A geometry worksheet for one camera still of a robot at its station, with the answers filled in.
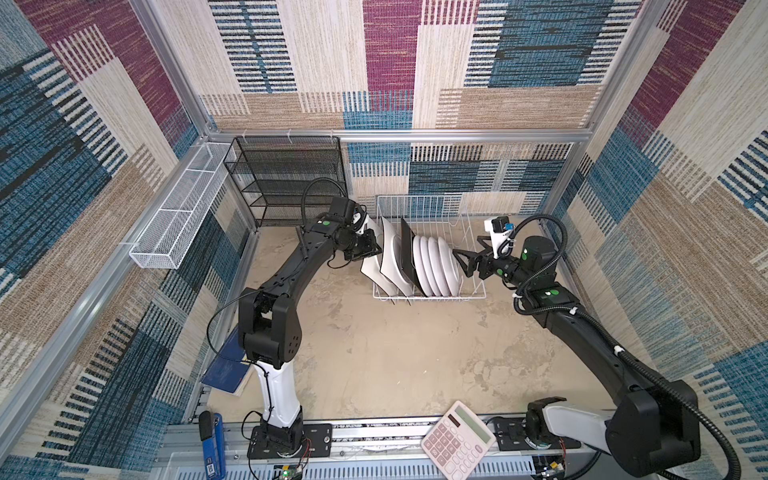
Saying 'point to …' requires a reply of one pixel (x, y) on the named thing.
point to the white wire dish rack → (431, 215)
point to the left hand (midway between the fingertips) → (383, 246)
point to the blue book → (227, 374)
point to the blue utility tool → (212, 436)
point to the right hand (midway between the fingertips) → (466, 247)
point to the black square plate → (407, 261)
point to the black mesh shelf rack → (272, 174)
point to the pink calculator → (460, 443)
